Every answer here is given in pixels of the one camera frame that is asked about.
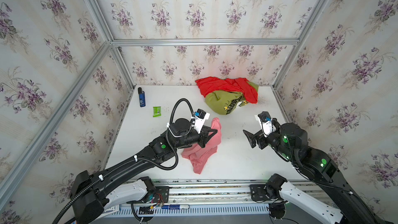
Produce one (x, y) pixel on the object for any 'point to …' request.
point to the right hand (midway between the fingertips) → (252, 125)
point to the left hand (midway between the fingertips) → (216, 128)
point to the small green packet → (156, 111)
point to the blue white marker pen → (175, 207)
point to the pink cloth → (199, 155)
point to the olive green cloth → (224, 102)
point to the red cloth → (248, 90)
